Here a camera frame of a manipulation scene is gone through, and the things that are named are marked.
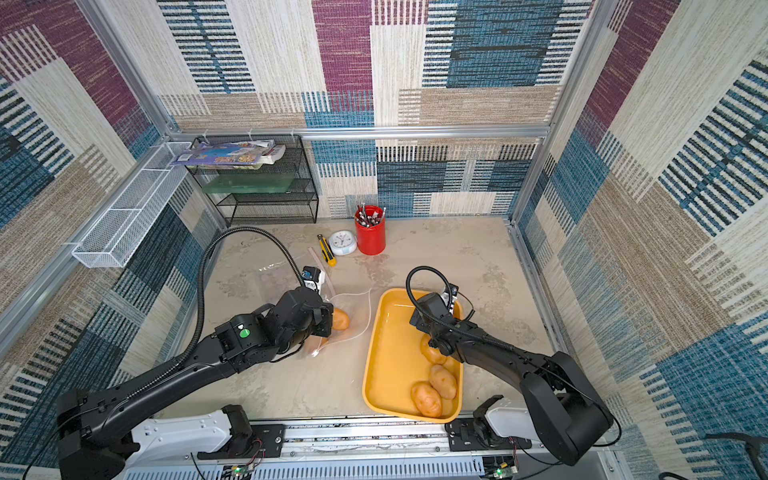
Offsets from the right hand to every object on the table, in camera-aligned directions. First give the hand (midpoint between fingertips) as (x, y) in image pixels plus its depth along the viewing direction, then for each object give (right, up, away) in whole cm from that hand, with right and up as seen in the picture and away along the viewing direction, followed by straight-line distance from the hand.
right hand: (433, 319), depth 90 cm
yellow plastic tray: (-12, -10, -6) cm, 17 cm away
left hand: (-26, +7, -17) cm, 32 cm away
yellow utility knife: (-35, +20, +18) cm, 44 cm away
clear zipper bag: (-22, +3, +1) cm, 23 cm away
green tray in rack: (-59, +42, +9) cm, 74 cm away
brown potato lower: (-4, -16, -16) cm, 23 cm away
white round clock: (-30, +23, +21) cm, 43 cm away
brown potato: (-2, -7, -9) cm, 11 cm away
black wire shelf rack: (-48, +38, +29) cm, 67 cm away
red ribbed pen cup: (-19, +26, +14) cm, 35 cm away
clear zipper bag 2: (-52, +10, +13) cm, 55 cm away
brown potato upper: (+1, -12, -14) cm, 19 cm away
